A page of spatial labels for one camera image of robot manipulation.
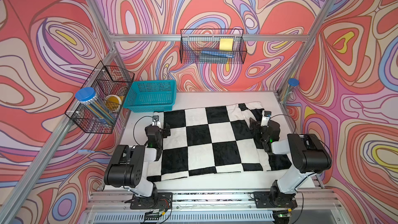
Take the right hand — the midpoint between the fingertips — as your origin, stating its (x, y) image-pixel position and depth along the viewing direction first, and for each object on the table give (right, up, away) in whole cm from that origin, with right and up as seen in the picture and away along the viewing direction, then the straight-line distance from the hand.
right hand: (258, 121), depth 97 cm
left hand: (-61, -1, -3) cm, 62 cm away
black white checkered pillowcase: (-30, -11, -3) cm, 32 cm away
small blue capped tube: (+25, +25, +6) cm, 36 cm away
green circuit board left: (-59, -42, -25) cm, 76 cm away
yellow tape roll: (-80, +12, -21) cm, 84 cm away
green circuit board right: (+2, -41, -27) cm, 49 cm away
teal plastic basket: (-75, +18, +22) cm, 80 cm away
